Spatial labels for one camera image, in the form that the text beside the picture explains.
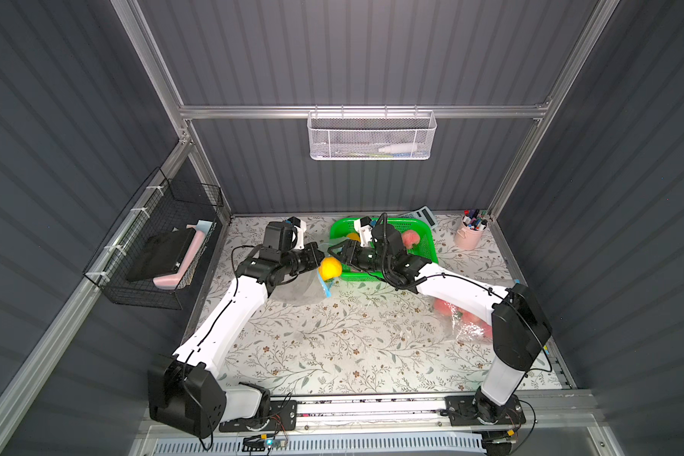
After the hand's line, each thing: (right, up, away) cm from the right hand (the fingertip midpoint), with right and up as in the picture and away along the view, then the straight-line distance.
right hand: (329, 256), depth 77 cm
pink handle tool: (-35, -5, -13) cm, 38 cm away
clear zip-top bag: (+38, -22, +7) cm, 44 cm away
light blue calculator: (+37, +16, +41) cm, 58 cm away
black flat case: (-40, +1, -10) cm, 41 cm away
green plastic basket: (+33, +1, +24) cm, 41 cm away
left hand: (0, 0, 0) cm, 0 cm away
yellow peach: (0, -4, +2) cm, 4 cm away
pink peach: (+29, +5, +28) cm, 40 cm away
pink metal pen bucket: (+50, +5, +27) cm, 57 cm away
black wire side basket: (-47, +14, -1) cm, 49 cm away
